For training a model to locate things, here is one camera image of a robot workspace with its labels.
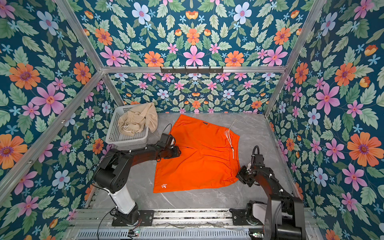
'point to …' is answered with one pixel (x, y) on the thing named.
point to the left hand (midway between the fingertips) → (181, 149)
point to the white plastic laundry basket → (116, 139)
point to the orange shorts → (209, 156)
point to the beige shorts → (135, 120)
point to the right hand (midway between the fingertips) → (236, 174)
